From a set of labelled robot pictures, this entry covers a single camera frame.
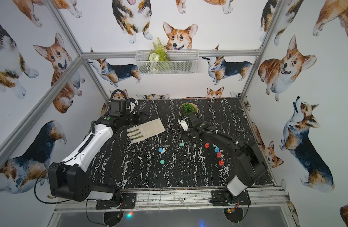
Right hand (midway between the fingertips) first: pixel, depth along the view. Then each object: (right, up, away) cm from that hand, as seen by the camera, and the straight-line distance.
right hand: (182, 134), depth 86 cm
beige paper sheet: (-30, -1, +14) cm, 33 cm away
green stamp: (0, -8, +7) cm, 11 cm away
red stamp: (+16, -8, +6) cm, 19 cm away
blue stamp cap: (+22, -10, +4) cm, 25 cm away
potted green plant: (+4, +16, +14) cm, 22 cm away
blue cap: (-14, -11, +6) cm, 19 cm away
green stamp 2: (+21, -9, +7) cm, 24 cm away
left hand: (-19, +12, -5) cm, 23 cm away
